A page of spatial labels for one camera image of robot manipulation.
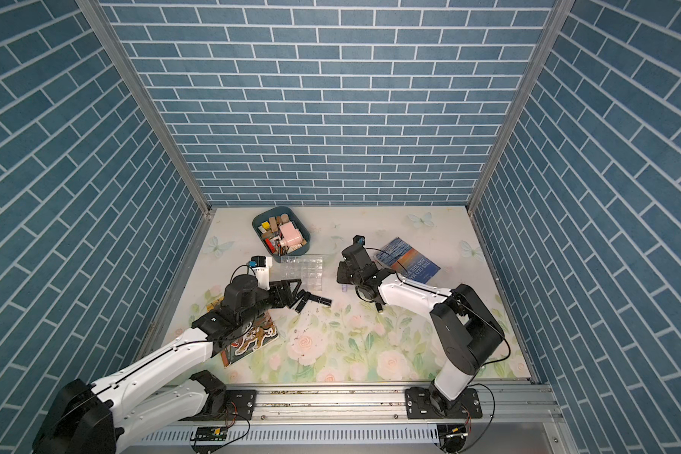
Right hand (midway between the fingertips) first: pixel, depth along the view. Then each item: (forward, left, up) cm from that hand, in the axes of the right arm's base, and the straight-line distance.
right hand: (344, 270), depth 91 cm
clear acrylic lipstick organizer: (+2, +13, -3) cm, 14 cm away
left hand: (-9, +12, +7) cm, 16 cm away
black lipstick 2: (-8, +7, -6) cm, 12 cm away
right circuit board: (-41, -32, -10) cm, 52 cm away
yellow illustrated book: (-19, +24, -7) cm, 31 cm away
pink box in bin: (+15, +21, -2) cm, 26 cm away
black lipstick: (-7, +12, -8) cm, 16 cm away
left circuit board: (-45, +31, -11) cm, 56 cm away
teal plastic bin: (+22, +34, -5) cm, 41 cm away
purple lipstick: (-6, -1, -1) cm, 6 cm away
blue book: (+11, -22, -7) cm, 25 cm away
